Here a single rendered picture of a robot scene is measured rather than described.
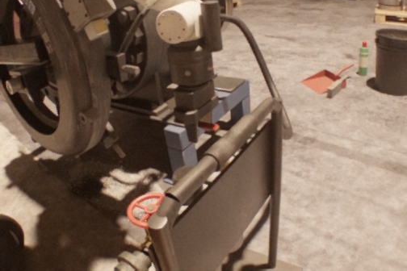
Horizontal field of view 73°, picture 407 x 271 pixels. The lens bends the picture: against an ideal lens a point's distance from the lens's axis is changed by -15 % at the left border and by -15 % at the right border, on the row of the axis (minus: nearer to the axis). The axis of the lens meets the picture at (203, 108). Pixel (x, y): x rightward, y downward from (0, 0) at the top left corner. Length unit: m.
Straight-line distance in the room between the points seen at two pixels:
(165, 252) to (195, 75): 0.34
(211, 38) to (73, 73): 0.41
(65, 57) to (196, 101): 0.39
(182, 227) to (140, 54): 0.79
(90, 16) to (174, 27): 0.26
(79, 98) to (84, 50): 0.14
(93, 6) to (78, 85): 0.23
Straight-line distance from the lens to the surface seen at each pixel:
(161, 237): 0.39
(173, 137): 1.19
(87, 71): 0.87
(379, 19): 4.36
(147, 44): 1.14
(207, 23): 0.59
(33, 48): 0.95
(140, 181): 1.36
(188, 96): 0.62
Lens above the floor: 0.81
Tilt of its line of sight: 26 degrees down
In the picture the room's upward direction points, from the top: 7 degrees counter-clockwise
